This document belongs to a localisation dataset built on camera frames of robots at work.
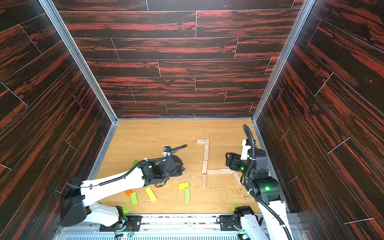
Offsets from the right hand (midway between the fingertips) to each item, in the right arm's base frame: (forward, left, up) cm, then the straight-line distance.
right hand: (236, 154), depth 71 cm
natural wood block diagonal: (+3, +8, -25) cm, 27 cm away
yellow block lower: (-13, +44, -23) cm, 52 cm away
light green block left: (-16, +53, -24) cm, 60 cm away
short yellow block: (-7, +26, -24) cm, 37 cm away
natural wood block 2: (-1, -6, -24) cm, 25 cm away
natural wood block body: (+5, +14, -24) cm, 28 cm away
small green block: (+6, +60, -24) cm, 65 cm away
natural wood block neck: (+15, +13, -23) cm, 30 cm away
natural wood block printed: (-5, +14, -23) cm, 28 cm away
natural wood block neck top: (+20, +12, -22) cm, 33 cm away
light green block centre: (-13, +24, -24) cm, 36 cm away
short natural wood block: (+26, +16, -25) cm, 39 cm away
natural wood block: (+2, 0, -23) cm, 23 cm away
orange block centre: (-16, +35, -1) cm, 39 cm away
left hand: (-3, +29, -11) cm, 31 cm away
